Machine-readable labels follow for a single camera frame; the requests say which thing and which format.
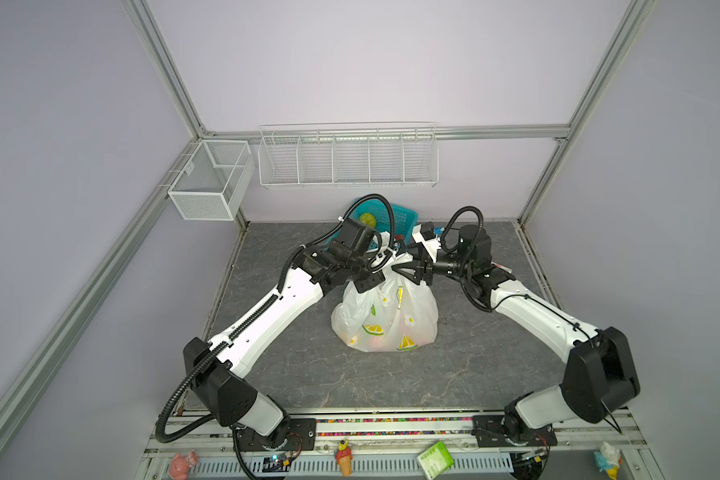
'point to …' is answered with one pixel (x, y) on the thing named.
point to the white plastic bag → (400, 315)
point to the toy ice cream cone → (343, 457)
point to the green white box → (436, 461)
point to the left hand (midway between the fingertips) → (376, 269)
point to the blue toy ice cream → (608, 459)
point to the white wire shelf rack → (348, 155)
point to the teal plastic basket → (397, 223)
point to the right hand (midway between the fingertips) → (395, 260)
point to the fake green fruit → (368, 219)
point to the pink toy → (179, 465)
